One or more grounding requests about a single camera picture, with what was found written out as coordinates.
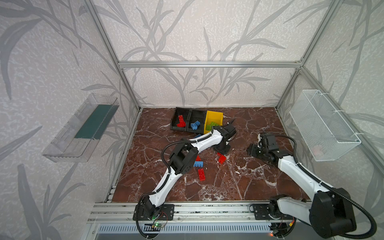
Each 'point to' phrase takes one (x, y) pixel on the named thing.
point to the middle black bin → (194, 115)
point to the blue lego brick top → (194, 125)
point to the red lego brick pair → (221, 155)
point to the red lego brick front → (201, 173)
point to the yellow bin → (216, 117)
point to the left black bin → (174, 119)
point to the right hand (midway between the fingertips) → (250, 149)
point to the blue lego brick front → (198, 164)
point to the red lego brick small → (222, 159)
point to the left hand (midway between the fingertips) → (223, 152)
